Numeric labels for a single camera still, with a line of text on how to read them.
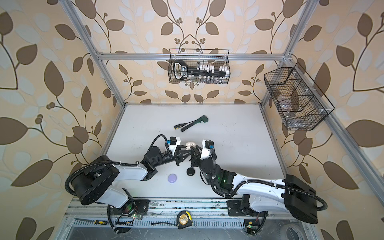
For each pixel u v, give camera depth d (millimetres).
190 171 845
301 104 733
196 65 798
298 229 662
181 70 843
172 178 852
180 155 707
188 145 750
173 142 673
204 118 1094
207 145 625
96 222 706
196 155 656
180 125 1052
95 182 444
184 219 690
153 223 708
